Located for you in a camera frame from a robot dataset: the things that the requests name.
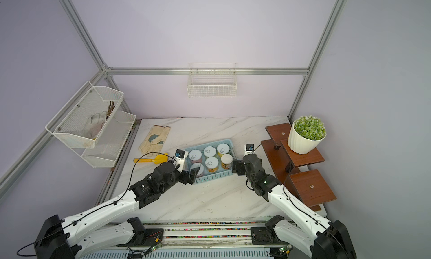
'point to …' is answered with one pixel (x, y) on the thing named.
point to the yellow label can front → (223, 148)
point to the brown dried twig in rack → (111, 107)
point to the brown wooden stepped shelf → (308, 187)
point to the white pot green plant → (306, 134)
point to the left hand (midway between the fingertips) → (189, 166)
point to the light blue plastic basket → (221, 172)
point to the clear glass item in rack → (94, 124)
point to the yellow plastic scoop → (160, 158)
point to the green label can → (210, 151)
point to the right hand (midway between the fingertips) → (244, 161)
